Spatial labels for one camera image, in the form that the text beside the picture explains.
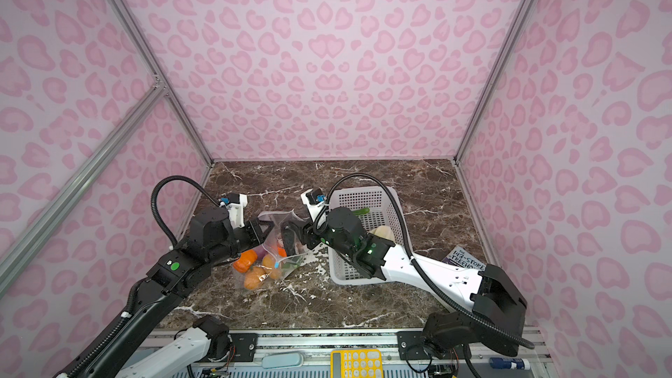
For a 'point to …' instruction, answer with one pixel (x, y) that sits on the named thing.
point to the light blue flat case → (282, 360)
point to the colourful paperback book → (462, 258)
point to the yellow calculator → (356, 363)
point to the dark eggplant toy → (289, 237)
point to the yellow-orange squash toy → (269, 262)
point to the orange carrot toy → (282, 252)
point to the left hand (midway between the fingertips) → (276, 219)
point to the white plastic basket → (379, 209)
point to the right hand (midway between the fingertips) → (297, 215)
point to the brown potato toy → (251, 278)
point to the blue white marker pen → (509, 363)
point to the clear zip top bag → (262, 267)
